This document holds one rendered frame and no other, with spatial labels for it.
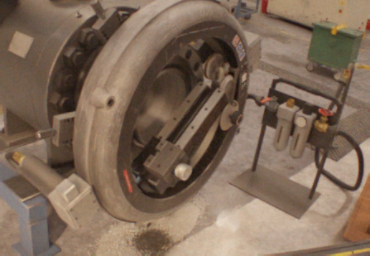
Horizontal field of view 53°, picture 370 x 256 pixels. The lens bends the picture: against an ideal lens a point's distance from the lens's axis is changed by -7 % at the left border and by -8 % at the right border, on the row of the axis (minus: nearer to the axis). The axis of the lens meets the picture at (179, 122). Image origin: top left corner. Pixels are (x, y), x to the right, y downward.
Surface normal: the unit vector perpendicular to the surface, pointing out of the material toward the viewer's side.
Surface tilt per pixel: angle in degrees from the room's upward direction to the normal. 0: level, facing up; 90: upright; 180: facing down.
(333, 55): 90
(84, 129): 82
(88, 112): 73
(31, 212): 90
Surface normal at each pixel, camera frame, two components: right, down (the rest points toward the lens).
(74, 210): 0.77, 0.36
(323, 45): -0.58, 0.27
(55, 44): -0.43, -0.33
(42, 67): -0.55, -0.07
